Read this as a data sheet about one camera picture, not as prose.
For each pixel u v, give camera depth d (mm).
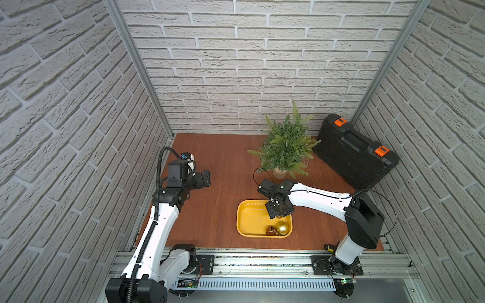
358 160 851
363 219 447
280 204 606
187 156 680
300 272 736
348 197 480
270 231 793
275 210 755
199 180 696
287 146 849
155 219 460
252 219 852
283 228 793
